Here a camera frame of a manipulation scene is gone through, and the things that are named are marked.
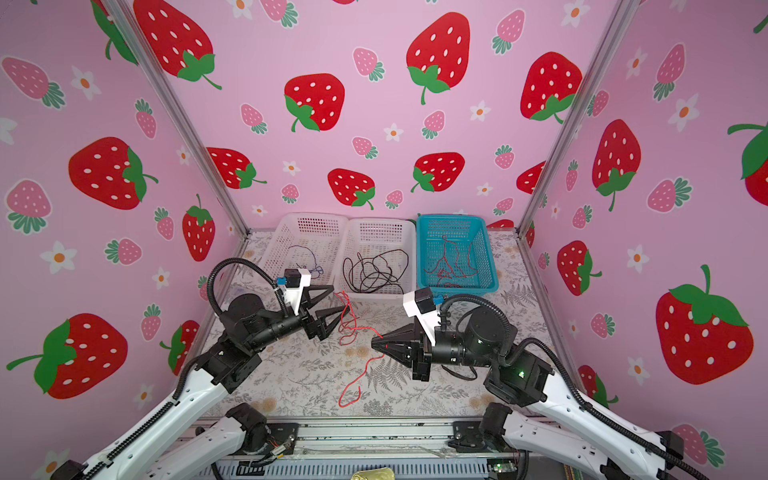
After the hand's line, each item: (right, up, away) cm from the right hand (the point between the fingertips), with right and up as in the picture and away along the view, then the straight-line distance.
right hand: (372, 347), depth 50 cm
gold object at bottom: (+1, -33, +16) cm, 37 cm away
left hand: (-9, +6, +16) cm, 19 cm away
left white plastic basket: (-28, +22, +69) cm, 77 cm away
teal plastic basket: (+27, +16, +64) cm, 71 cm away
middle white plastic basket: (-5, +25, +73) cm, 77 cm away
